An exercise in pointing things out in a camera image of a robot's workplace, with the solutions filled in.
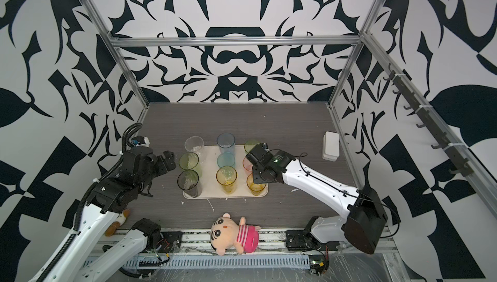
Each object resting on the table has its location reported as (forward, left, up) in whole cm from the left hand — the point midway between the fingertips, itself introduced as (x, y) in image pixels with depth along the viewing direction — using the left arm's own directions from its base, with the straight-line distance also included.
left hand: (161, 154), depth 73 cm
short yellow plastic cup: (-6, -36, -21) cm, 42 cm away
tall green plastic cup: (+10, -3, -25) cm, 27 cm away
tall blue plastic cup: (+10, -23, -9) cm, 27 cm away
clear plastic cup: (+11, -9, -10) cm, 18 cm away
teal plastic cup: (+7, -22, -18) cm, 30 cm away
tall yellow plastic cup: (-4, -23, -12) cm, 27 cm away
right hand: (-4, -36, -11) cm, 38 cm away
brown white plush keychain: (-27, +1, +11) cm, 29 cm away
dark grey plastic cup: (-4, -7, -16) cm, 17 cm away
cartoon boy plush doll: (-25, -24, -15) cm, 37 cm away
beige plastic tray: (-5, -15, -22) cm, 27 cm away
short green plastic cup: (+13, -34, -15) cm, 39 cm away
